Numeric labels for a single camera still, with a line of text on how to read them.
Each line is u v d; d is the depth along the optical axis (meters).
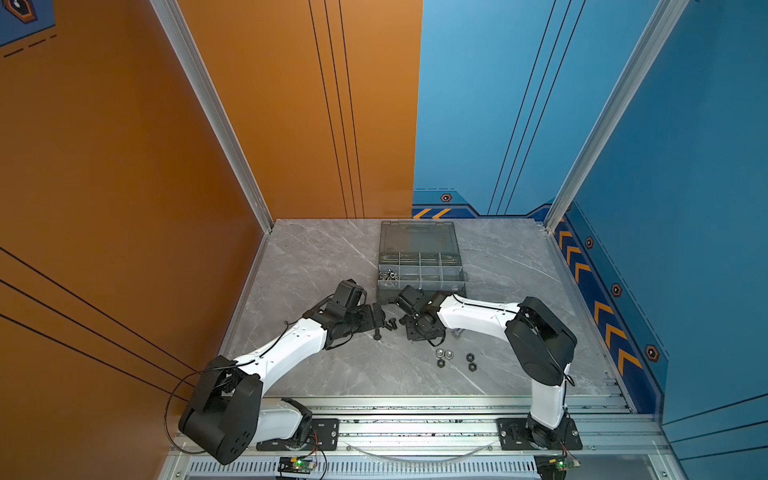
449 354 0.86
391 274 1.01
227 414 0.42
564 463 0.69
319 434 0.73
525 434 0.72
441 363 0.85
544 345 0.51
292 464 0.71
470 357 0.86
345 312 0.66
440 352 0.86
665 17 0.70
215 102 0.85
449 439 0.74
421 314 0.68
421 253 1.16
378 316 0.77
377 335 0.90
